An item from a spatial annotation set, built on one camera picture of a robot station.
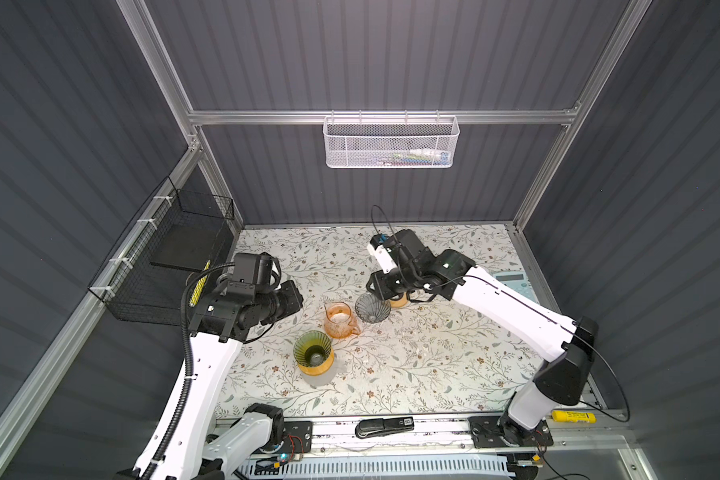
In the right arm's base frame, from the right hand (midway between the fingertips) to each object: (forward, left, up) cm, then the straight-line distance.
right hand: (373, 287), depth 74 cm
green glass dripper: (-10, +16, -13) cm, 24 cm away
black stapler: (-28, -1, -18) cm, 33 cm away
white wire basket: (+74, -8, -2) cm, 74 cm away
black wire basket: (-5, +54, +8) cm, 55 cm away
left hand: (-5, +17, +3) cm, 18 cm away
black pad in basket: (+8, +47, +8) cm, 48 cm away
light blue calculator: (+16, -49, -22) cm, 56 cm away
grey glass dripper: (+5, 0, -21) cm, 21 cm away
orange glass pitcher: (+3, +11, -23) cm, 26 cm away
